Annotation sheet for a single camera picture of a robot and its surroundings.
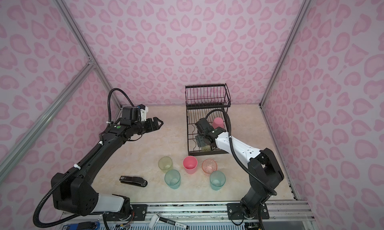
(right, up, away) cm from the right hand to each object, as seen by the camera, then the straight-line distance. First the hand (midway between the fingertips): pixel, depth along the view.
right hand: (206, 137), depth 88 cm
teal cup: (-19, -22, -5) cm, 30 cm away
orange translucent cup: (+1, -17, 0) cm, 17 cm away
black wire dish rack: (-3, +23, +10) cm, 25 cm away
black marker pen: (-24, -35, -18) cm, 46 cm away
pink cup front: (-9, -16, 0) cm, 18 cm away
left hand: (-27, +9, -6) cm, 29 cm away
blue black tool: (-55, -37, -21) cm, 69 cm away
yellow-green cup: (-24, -16, 0) cm, 29 cm away
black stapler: (-41, -23, -5) cm, 47 cm away
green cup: (-2, -2, -9) cm, 10 cm away
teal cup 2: (+5, -23, -6) cm, 24 cm away
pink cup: (+8, +9, +7) cm, 13 cm away
